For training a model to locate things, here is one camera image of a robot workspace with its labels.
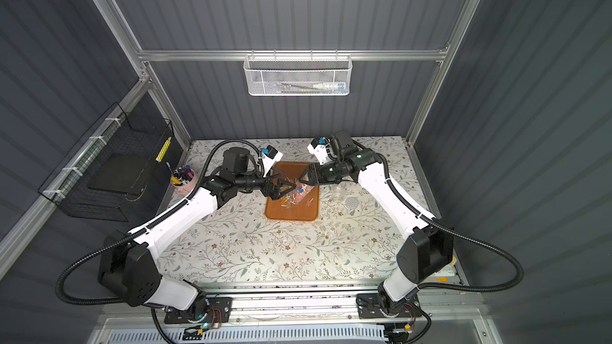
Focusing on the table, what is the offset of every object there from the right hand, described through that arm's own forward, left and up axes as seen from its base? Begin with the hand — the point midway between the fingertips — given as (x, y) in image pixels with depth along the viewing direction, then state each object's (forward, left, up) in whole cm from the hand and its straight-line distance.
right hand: (309, 178), depth 77 cm
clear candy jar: (-3, 0, -1) cm, 3 cm away
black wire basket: (-1, +63, +5) cm, 63 cm away
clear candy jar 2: (+8, -12, -22) cm, 26 cm away
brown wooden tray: (+1, +3, -24) cm, 24 cm away
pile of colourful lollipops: (-4, +6, -6) cm, 9 cm away
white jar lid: (+4, -17, -22) cm, 29 cm away
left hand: (-1, +6, -1) cm, 6 cm away
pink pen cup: (+7, +49, -12) cm, 51 cm away
